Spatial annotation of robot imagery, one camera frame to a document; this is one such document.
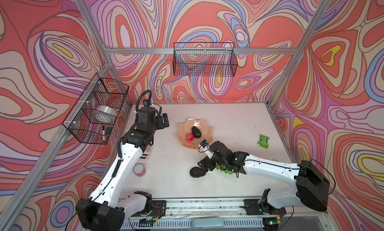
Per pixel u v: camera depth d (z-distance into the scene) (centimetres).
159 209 72
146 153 91
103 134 72
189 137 95
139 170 82
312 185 41
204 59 96
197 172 80
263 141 96
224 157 61
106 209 36
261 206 65
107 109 73
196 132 96
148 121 53
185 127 102
